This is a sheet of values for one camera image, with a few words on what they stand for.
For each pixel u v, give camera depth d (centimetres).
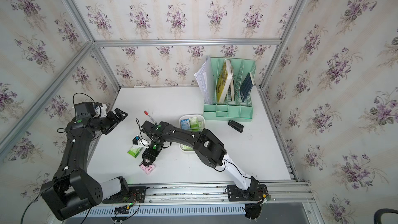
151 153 72
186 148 86
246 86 105
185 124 93
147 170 79
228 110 98
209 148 54
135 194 73
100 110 67
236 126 95
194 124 92
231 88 101
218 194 75
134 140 75
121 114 73
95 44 93
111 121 70
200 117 96
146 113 104
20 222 32
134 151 85
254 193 63
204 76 90
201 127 93
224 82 98
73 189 39
